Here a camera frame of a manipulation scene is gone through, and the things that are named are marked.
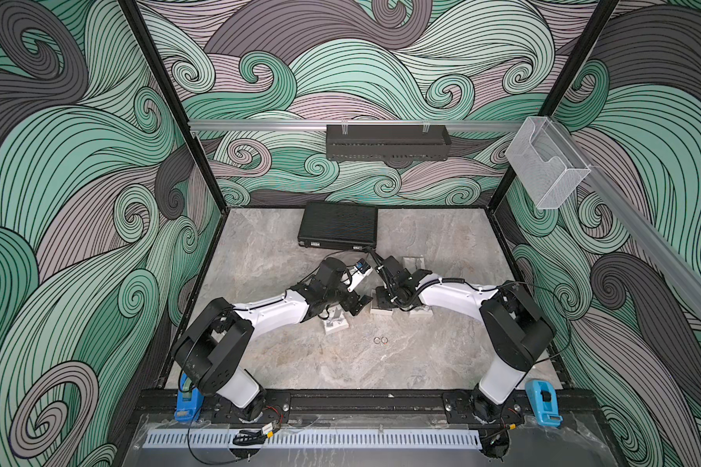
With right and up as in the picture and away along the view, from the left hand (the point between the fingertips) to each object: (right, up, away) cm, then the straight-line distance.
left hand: (361, 282), depth 86 cm
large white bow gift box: (+19, -9, +2) cm, 21 cm away
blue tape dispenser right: (+45, -27, -15) cm, 55 cm away
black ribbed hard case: (-7, +18, +27) cm, 33 cm away
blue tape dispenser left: (-44, -27, -15) cm, 54 cm away
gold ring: (+7, -17, -1) cm, 18 cm away
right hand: (+6, -7, +5) cm, 11 cm away
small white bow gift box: (-8, -11, -1) cm, 13 cm away
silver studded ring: (+5, -17, -1) cm, 18 cm away
